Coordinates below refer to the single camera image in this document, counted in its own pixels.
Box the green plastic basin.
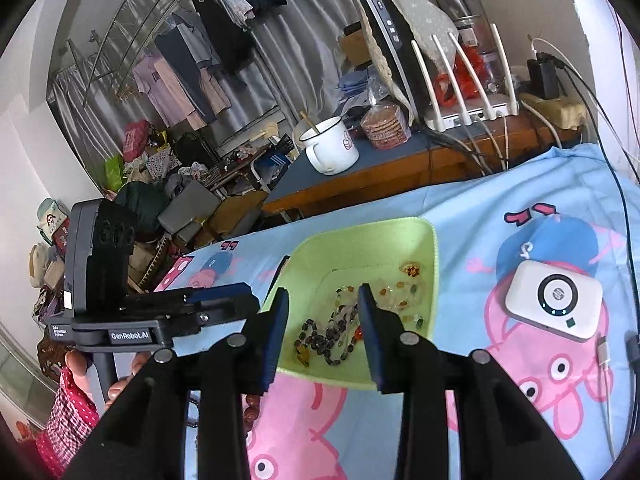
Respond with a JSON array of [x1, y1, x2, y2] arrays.
[[261, 216, 441, 392]]

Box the cardboard box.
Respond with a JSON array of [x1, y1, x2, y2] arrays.
[[341, 25, 376, 67]]

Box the blue folded cloth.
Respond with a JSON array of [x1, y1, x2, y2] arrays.
[[337, 72, 374, 106]]

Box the black cable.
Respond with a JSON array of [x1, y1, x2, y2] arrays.
[[550, 0, 640, 461]]

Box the glass jar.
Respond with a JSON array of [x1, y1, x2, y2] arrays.
[[455, 15, 494, 87]]

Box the white portable device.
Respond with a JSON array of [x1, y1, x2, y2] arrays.
[[504, 260, 604, 344]]

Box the white router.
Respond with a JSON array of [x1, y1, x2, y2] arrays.
[[410, 22, 521, 133]]

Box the bag of round biscuits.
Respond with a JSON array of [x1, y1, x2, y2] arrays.
[[360, 82, 414, 150]]

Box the cartoon print bag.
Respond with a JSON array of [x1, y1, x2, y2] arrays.
[[37, 199, 71, 241]]

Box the grey box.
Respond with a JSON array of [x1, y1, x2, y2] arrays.
[[157, 180, 224, 234]]

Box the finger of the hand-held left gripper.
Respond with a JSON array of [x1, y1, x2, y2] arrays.
[[124, 282, 254, 313], [187, 292, 262, 336]]

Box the green patterned cover cloth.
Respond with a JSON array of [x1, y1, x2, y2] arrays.
[[350, 0, 474, 107]]

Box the blue white striped bag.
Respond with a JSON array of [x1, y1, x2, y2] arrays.
[[252, 152, 291, 186]]

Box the white cable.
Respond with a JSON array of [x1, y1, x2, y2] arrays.
[[596, 336, 619, 462]]

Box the beige power strip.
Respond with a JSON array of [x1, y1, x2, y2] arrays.
[[517, 91, 586, 130]]

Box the black monitor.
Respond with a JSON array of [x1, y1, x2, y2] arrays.
[[347, 0, 427, 127]]

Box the white hanging shirt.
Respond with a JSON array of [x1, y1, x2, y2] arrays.
[[218, 0, 256, 29]]

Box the pink hanging garment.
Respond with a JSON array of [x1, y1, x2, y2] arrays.
[[131, 55, 232, 132]]

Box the dark green bag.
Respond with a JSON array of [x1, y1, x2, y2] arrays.
[[114, 181, 171, 234]]

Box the cartoon pig printed blanket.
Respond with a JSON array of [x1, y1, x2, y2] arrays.
[[152, 142, 640, 480]]

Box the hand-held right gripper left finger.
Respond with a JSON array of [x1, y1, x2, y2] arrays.
[[62, 287, 291, 480]]

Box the green shopping bag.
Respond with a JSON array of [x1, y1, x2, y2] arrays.
[[104, 155, 126, 192]]

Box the person's left forearm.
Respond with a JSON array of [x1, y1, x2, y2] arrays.
[[35, 370, 104, 478]]

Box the black hanging garment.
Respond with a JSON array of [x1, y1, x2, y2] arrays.
[[191, 0, 256, 77]]

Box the person's left hand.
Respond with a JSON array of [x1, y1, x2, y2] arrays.
[[64, 350, 152, 413]]

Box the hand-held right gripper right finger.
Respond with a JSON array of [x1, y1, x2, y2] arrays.
[[356, 282, 563, 480]]

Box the red plastic bag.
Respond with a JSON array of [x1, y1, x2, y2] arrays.
[[432, 52, 489, 109]]

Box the black charger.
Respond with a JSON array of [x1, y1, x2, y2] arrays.
[[527, 57, 560, 100]]

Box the metal clothes rack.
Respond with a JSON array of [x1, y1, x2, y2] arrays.
[[65, 0, 242, 107]]

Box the dark blue hanging trousers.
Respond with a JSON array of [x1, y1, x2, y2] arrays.
[[155, 22, 222, 122]]

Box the wooden table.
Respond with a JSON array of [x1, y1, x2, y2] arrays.
[[262, 105, 597, 222]]

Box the white enamel mug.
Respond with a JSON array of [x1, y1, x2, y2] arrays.
[[298, 116, 360, 176]]

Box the grey curtain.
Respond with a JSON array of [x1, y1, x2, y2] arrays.
[[47, 0, 481, 196]]

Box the red shopping bag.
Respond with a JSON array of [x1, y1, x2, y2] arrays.
[[124, 120, 151, 159]]

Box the colourful gemstone bracelet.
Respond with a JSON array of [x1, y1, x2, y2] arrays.
[[330, 259, 429, 334]]

